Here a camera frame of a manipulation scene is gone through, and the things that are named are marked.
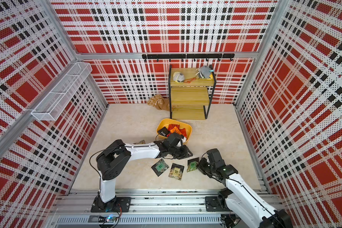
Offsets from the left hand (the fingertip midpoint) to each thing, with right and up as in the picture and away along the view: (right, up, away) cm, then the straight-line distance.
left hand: (193, 154), depth 86 cm
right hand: (+2, -5, -4) cm, 7 cm away
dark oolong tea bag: (-36, +5, +13) cm, 39 cm away
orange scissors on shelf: (-2, +46, +2) cm, 46 cm away
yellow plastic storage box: (-19, +20, +18) cm, 33 cm away
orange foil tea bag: (-11, +14, +13) cm, 22 cm away
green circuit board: (-45, -28, -17) cm, 55 cm away
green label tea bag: (-21, -8, +1) cm, 22 cm away
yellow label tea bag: (-10, -10, -1) cm, 14 cm away
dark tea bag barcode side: (-20, +13, +14) cm, 28 cm away
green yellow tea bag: (-1, -6, -1) cm, 7 cm away
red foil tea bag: (-6, +13, +15) cm, 21 cm away
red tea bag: (-15, +16, +18) cm, 29 cm away
